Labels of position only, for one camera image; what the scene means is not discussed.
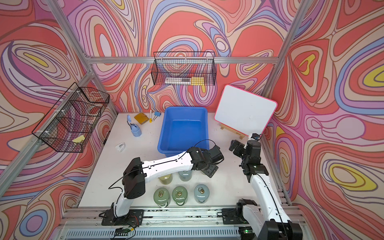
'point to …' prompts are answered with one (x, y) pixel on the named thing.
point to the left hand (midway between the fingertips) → (210, 167)
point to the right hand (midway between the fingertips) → (239, 148)
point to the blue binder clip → (157, 114)
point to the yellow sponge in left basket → (79, 139)
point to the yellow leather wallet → (141, 118)
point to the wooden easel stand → (235, 132)
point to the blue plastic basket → (182, 128)
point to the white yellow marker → (150, 119)
